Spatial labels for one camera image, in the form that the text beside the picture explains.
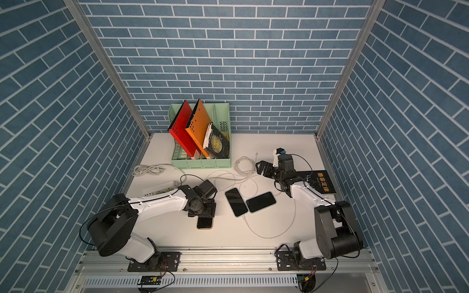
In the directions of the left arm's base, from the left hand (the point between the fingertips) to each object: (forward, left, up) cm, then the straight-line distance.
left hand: (213, 215), depth 86 cm
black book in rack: (+33, +1, +14) cm, 36 cm away
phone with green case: (+7, -24, -1) cm, 25 cm away
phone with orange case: (-4, +3, +1) cm, 6 cm away
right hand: (+20, -25, +12) cm, 34 cm away
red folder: (+30, +17, +27) cm, 44 cm away
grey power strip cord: (+24, +35, +3) cm, 43 cm away
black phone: (+7, -11, -1) cm, 13 cm away
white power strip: (+12, +26, +3) cm, 29 cm away
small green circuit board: (-25, +23, -4) cm, 34 cm away
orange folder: (+35, +8, +26) cm, 44 cm away
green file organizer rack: (+51, -1, +19) cm, 55 cm away
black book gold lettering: (+19, -56, +1) cm, 59 cm away
